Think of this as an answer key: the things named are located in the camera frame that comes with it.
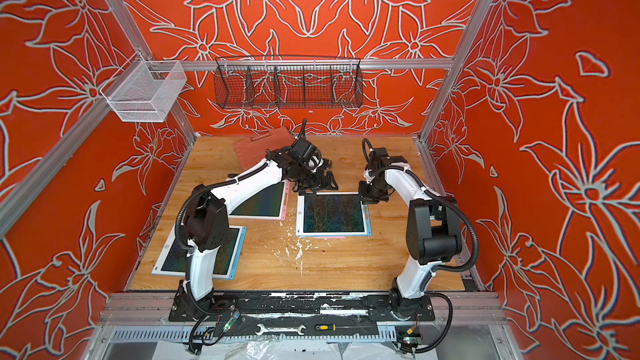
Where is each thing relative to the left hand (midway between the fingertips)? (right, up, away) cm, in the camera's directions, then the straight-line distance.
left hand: (330, 188), depth 85 cm
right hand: (+12, -4, +4) cm, 14 cm away
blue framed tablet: (+1, -11, +8) cm, 14 cm away
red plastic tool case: (-35, +14, +26) cm, 46 cm away
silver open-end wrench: (-20, -39, -15) cm, 47 cm away
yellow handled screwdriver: (0, -38, -15) cm, 41 cm away
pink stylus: (0, -18, +3) cm, 18 cm away
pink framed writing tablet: (-24, -7, +11) cm, 27 cm away
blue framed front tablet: (-55, -25, -2) cm, 60 cm away
